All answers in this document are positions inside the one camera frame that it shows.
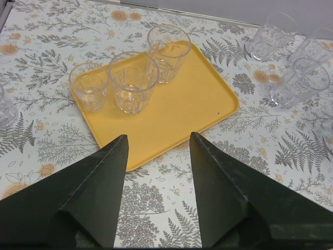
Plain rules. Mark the yellow plastic tray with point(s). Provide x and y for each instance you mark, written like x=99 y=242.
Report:
x=195 y=100

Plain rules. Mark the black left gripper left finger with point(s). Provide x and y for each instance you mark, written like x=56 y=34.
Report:
x=84 y=197

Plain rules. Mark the floral patterned table mat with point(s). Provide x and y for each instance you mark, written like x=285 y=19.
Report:
x=43 y=40

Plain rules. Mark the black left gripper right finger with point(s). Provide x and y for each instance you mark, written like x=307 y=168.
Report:
x=241 y=208

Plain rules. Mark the clear drinking glass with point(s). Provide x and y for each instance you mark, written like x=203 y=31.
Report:
x=134 y=76

